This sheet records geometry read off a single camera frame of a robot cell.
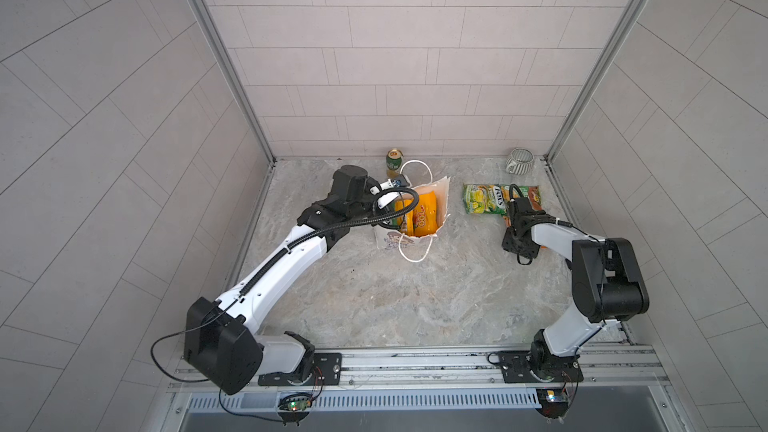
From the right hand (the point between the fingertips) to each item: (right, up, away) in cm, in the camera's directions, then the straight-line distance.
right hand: (512, 245), depth 95 cm
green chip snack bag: (+9, +17, +7) cm, 20 cm away
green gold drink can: (-39, +28, +9) cm, 49 cm away
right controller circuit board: (0, -31, -26) cm, 41 cm away
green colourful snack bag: (-7, +15, +6) cm, 17 cm away
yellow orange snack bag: (-30, +9, -9) cm, 33 cm away
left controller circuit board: (-60, -29, -30) cm, 73 cm away
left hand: (-37, +19, -20) cm, 46 cm away
